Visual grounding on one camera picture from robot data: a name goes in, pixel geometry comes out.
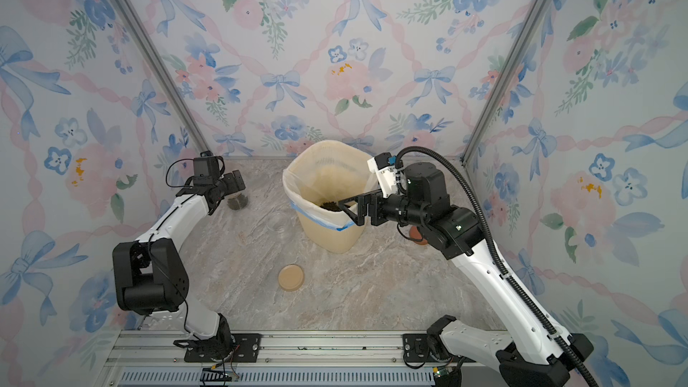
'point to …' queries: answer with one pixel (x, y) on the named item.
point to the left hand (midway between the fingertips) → (228, 179)
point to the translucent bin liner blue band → (319, 174)
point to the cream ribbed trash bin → (329, 239)
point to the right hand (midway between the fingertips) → (354, 199)
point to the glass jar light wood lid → (237, 202)
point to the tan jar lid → (291, 278)
